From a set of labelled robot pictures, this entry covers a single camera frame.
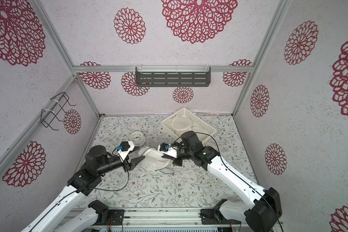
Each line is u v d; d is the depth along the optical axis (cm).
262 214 37
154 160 78
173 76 92
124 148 55
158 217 76
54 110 77
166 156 61
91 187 51
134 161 61
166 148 59
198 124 111
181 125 109
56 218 43
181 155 61
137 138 101
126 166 60
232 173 46
